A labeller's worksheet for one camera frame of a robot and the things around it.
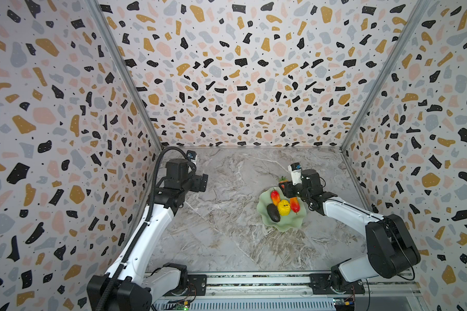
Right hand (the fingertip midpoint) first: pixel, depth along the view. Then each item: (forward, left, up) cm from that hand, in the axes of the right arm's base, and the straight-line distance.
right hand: (281, 179), depth 90 cm
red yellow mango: (-4, +2, -8) cm, 10 cm away
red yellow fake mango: (-9, -6, -7) cm, 13 cm away
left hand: (-5, +38, +13) cm, 40 cm away
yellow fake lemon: (-10, -1, -8) cm, 13 cm away
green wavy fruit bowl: (-15, -3, -13) cm, 20 cm away
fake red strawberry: (0, -1, 0) cm, 1 cm away
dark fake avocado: (-12, +3, -10) cm, 16 cm away
